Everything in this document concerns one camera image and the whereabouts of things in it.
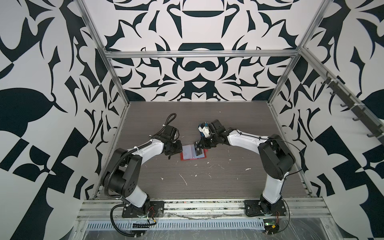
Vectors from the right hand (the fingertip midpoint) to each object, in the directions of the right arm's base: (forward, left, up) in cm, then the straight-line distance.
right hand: (198, 144), depth 90 cm
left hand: (0, +10, -2) cm, 10 cm away
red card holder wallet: (-3, +6, -6) cm, 8 cm away
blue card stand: (+3, -2, +7) cm, 8 cm away
